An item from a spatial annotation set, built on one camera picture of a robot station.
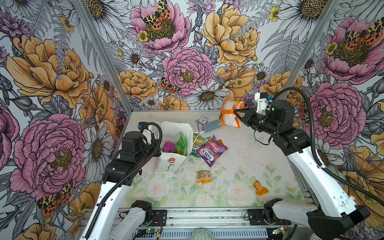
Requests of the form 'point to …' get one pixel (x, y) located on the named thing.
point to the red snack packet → (220, 142)
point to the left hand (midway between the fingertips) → (159, 146)
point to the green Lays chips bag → (180, 146)
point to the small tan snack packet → (203, 176)
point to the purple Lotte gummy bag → (168, 147)
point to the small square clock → (203, 120)
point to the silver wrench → (197, 122)
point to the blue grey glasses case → (211, 125)
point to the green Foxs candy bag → (198, 141)
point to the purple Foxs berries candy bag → (210, 152)
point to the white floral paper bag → (176, 141)
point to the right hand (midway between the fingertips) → (233, 116)
